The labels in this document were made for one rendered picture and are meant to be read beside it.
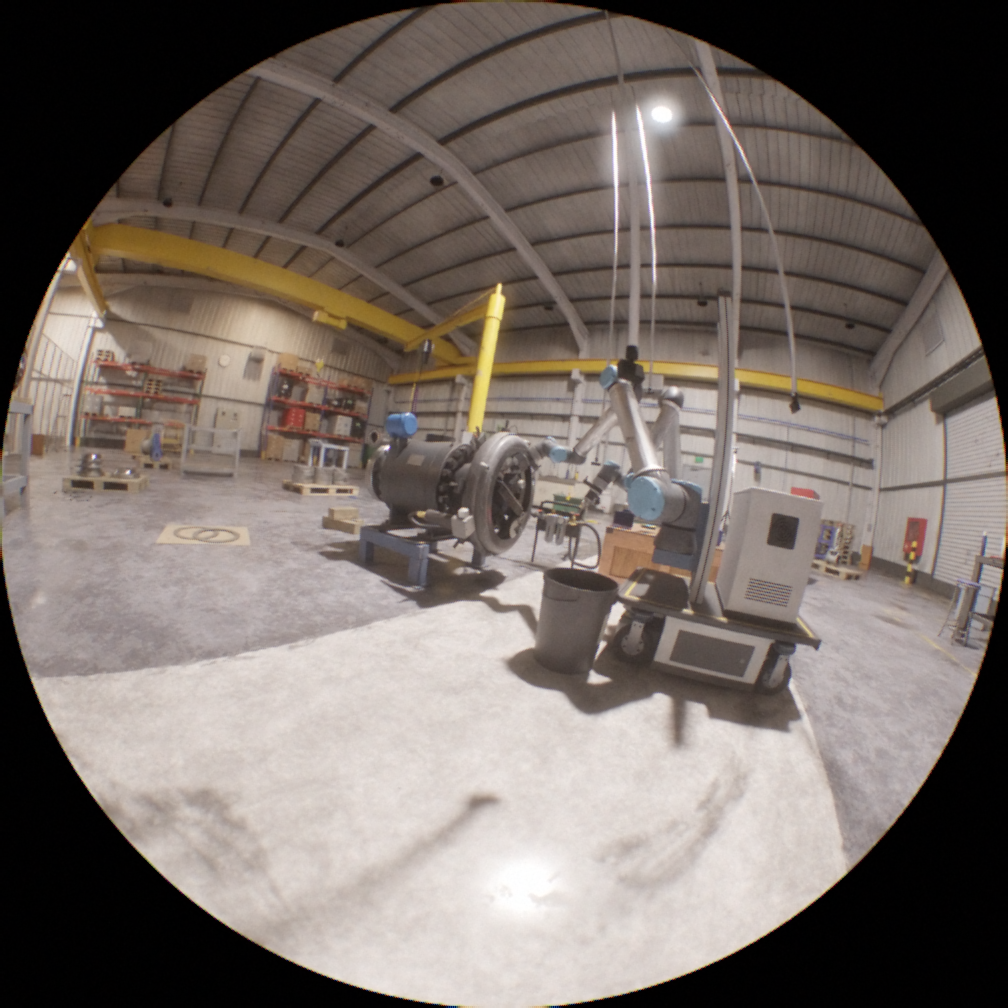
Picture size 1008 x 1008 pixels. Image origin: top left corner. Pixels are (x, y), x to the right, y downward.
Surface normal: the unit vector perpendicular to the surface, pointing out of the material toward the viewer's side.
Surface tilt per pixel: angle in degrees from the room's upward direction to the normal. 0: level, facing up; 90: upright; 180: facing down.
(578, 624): 93
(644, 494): 94
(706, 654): 90
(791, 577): 90
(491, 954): 0
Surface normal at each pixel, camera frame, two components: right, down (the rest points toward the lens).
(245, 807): 0.15, -0.98
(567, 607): -0.41, 0.07
